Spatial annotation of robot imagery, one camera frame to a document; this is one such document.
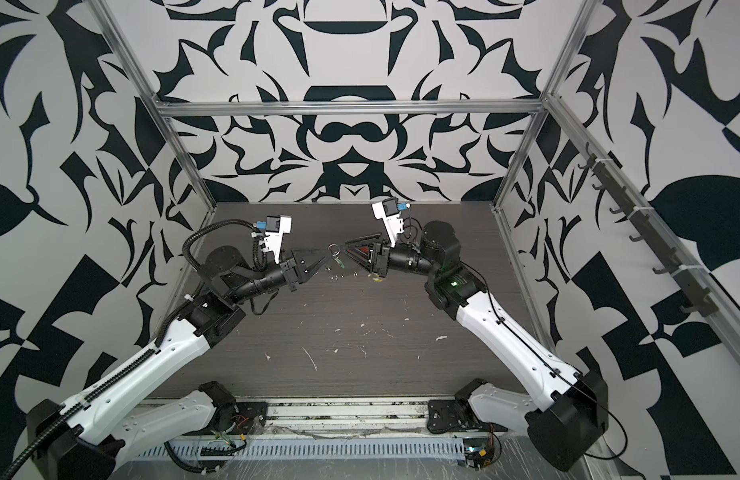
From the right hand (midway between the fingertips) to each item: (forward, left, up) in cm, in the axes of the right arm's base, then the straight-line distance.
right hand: (346, 250), depth 60 cm
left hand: (0, +3, 0) cm, 3 cm away
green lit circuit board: (-30, -29, -39) cm, 57 cm away
